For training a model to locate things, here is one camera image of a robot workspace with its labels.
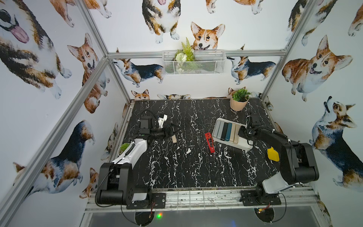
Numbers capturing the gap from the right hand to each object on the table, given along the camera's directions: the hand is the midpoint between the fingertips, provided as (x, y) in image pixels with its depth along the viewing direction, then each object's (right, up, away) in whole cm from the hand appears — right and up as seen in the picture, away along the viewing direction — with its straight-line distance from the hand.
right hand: (240, 131), depth 94 cm
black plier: (-9, -1, +4) cm, 10 cm away
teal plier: (-6, -1, +4) cm, 8 cm away
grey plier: (-14, +2, +7) cm, 16 cm away
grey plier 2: (-13, -2, +4) cm, 13 cm away
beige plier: (-44, -5, +1) cm, 44 cm away
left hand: (-39, +3, -12) cm, 41 cm away
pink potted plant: (+3, +22, +12) cm, 25 cm away
